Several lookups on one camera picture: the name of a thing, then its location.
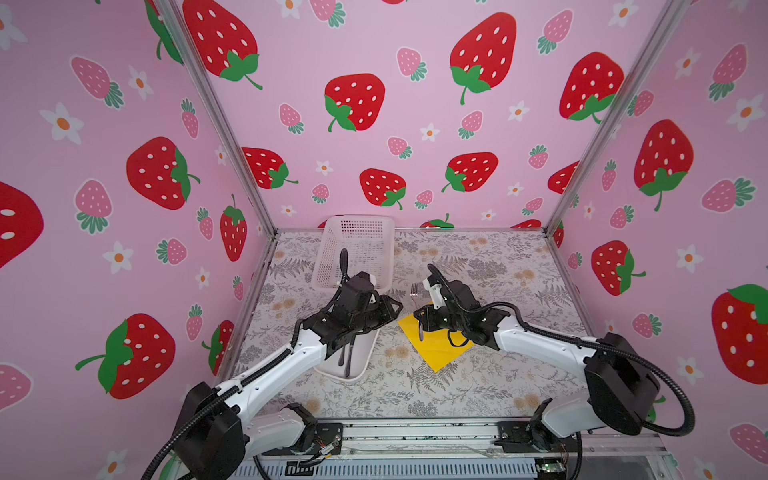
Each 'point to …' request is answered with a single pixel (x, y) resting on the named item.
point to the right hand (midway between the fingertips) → (413, 312)
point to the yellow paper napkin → (435, 348)
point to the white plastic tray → (361, 353)
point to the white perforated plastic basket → (370, 244)
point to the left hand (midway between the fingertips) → (403, 306)
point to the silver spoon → (341, 357)
